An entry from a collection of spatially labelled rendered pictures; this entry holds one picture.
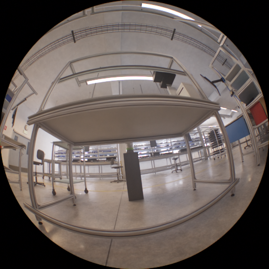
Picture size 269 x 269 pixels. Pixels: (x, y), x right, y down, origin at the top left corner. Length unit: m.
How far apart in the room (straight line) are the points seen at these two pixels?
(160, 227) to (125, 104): 0.74
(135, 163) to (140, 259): 1.29
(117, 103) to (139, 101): 0.13
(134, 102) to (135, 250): 0.93
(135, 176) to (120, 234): 1.09
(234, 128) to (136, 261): 2.20
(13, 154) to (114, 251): 6.32
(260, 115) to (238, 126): 0.55
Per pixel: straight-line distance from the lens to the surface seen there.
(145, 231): 0.57
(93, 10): 1.67
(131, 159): 1.49
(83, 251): 0.76
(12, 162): 6.53
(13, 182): 2.30
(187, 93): 0.88
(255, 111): 2.05
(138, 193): 1.55
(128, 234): 0.58
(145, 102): 0.59
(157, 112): 0.82
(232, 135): 2.17
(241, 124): 2.08
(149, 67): 1.08
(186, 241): 0.73
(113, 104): 0.57
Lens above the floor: 0.55
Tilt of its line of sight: 20 degrees up
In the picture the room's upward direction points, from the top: 7 degrees counter-clockwise
